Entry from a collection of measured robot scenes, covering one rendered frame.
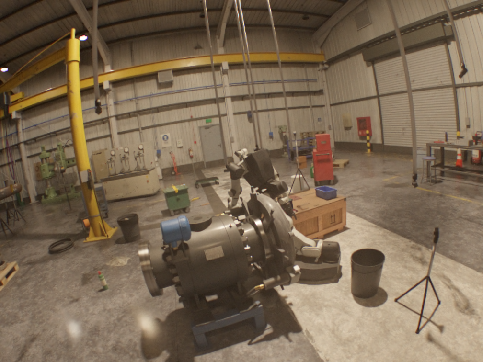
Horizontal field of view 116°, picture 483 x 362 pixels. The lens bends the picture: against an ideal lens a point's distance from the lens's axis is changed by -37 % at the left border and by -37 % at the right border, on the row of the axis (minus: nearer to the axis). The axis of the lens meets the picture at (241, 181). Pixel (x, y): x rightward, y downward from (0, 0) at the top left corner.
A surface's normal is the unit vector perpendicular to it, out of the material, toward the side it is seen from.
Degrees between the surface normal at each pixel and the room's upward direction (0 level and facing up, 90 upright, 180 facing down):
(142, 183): 90
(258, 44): 90
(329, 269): 90
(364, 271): 93
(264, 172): 79
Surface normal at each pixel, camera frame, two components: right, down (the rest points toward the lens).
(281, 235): -0.29, -0.15
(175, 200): 0.40, 0.12
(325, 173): -0.27, 0.23
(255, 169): -0.66, 0.36
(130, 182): 0.07, 0.18
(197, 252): 0.21, -0.44
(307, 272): -0.47, 0.24
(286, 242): 0.31, -0.15
